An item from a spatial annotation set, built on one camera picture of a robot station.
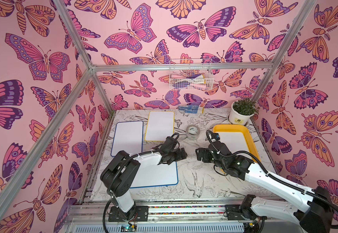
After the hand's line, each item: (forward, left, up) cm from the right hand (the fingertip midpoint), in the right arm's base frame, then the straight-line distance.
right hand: (202, 149), depth 79 cm
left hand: (+2, +9, -13) cm, 16 cm away
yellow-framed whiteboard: (+18, -28, -15) cm, 37 cm away
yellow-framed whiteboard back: (+32, +26, -17) cm, 45 cm away
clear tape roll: (+23, +2, -15) cm, 28 cm away
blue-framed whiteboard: (+18, +49, -16) cm, 54 cm away
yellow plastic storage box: (+18, -28, -15) cm, 37 cm away
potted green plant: (+31, -30, -1) cm, 44 cm away
